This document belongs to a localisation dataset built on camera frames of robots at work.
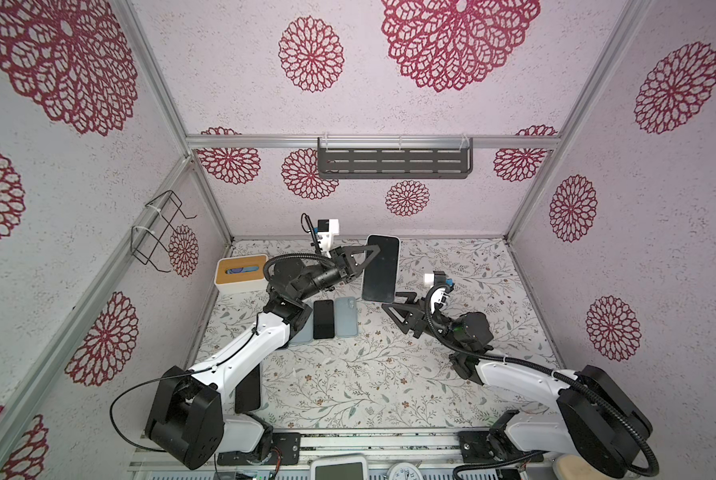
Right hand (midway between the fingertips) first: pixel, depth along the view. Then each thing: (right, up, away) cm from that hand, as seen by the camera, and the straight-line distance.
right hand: (386, 300), depth 65 cm
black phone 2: (-36, -27, +16) cm, 48 cm away
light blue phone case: (-10, -10, +34) cm, 37 cm away
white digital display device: (-10, -39, +3) cm, 40 cm away
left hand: (-2, +10, -1) cm, 10 cm away
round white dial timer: (+5, -40, +3) cm, 40 cm away
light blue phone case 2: (-23, -14, +29) cm, 40 cm away
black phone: (-18, -10, +33) cm, 38 cm away
